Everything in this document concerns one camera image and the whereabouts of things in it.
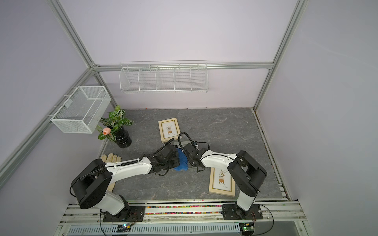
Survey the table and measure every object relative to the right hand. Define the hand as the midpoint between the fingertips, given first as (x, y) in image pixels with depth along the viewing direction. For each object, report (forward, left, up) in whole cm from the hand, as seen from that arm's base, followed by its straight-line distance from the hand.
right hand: (193, 160), depth 92 cm
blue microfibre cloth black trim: (-5, +6, +5) cm, 9 cm away
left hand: (-3, +9, +3) cm, 10 cm away
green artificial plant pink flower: (+13, +43, +25) cm, 51 cm away
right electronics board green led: (-35, -27, -4) cm, 44 cm away
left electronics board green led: (-35, +35, -3) cm, 49 cm away
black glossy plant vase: (+11, +45, +7) cm, 47 cm away
